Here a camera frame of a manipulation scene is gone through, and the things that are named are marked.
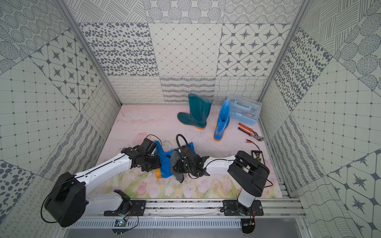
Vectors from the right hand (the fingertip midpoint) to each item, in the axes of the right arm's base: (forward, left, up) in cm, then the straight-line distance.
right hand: (175, 169), depth 85 cm
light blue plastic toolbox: (+40, -46, +8) cm, 61 cm away
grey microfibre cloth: (+6, 0, +5) cm, 8 cm away
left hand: (0, +6, +3) cm, 7 cm away
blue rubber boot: (-1, +5, +1) cm, 5 cm away
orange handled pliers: (+27, -53, -4) cm, 60 cm away
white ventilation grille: (-26, +9, -3) cm, 27 cm away
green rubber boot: (+31, -14, +19) cm, 39 cm away
